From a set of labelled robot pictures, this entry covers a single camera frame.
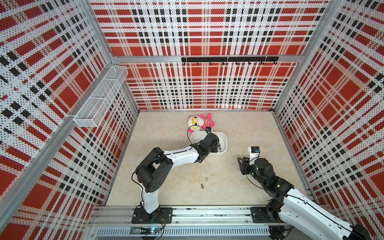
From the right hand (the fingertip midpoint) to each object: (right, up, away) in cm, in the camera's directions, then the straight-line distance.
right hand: (242, 158), depth 81 cm
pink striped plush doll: (-26, +19, +23) cm, 40 cm away
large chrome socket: (-11, +4, +17) cm, 21 cm away
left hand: (-14, +7, +11) cm, 19 cm away
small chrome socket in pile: (-20, -14, +5) cm, 25 cm away
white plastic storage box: (-26, +10, +18) cm, 33 cm away
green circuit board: (-47, -32, -11) cm, 58 cm away
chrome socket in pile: (-22, -17, +2) cm, 28 cm away
